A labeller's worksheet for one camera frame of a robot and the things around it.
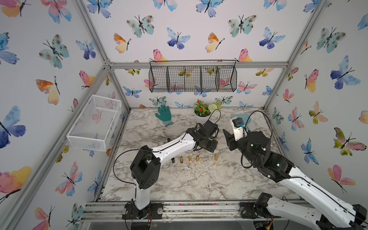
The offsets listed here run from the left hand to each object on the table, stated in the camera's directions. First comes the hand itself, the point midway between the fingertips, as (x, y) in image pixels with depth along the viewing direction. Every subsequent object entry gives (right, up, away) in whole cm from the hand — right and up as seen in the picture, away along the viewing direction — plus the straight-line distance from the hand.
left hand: (215, 145), depth 83 cm
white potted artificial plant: (-6, +21, +15) cm, 26 cm away
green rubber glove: (-34, +18, +33) cm, 51 cm away
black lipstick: (-19, -10, +6) cm, 23 cm away
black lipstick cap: (-25, -10, +6) cm, 27 cm away
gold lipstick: (-9, -9, +6) cm, 15 cm away
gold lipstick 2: (+2, -9, +7) cm, 12 cm away
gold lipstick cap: (-14, -10, +8) cm, 19 cm away
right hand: (+4, +11, -17) cm, 21 cm away
